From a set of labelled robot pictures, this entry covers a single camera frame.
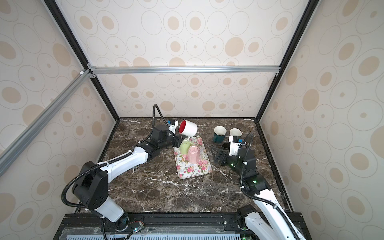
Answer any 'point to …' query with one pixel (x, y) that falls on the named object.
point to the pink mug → (193, 154)
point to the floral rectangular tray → (185, 169)
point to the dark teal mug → (219, 133)
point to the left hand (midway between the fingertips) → (187, 135)
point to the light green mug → (184, 147)
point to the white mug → (187, 129)
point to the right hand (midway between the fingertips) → (222, 149)
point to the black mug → (226, 146)
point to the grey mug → (235, 132)
